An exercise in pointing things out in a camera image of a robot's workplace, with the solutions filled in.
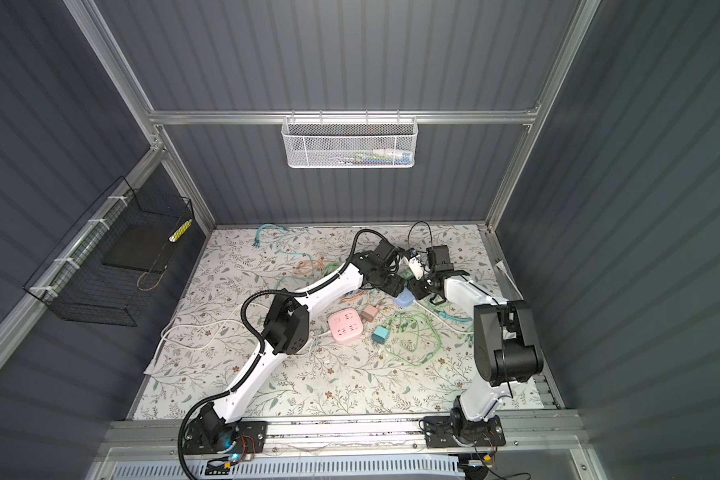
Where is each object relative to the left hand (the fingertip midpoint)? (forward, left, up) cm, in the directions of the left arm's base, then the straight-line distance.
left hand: (395, 284), depth 100 cm
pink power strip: (-14, +17, -1) cm, 22 cm away
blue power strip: (-6, -2, 0) cm, 6 cm away
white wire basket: (+60, +14, +19) cm, 64 cm away
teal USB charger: (-17, +7, -1) cm, 19 cm away
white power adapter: (-23, +73, -5) cm, 77 cm away
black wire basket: (-11, +76, +25) cm, 80 cm away
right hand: (-2, -8, +3) cm, 9 cm away
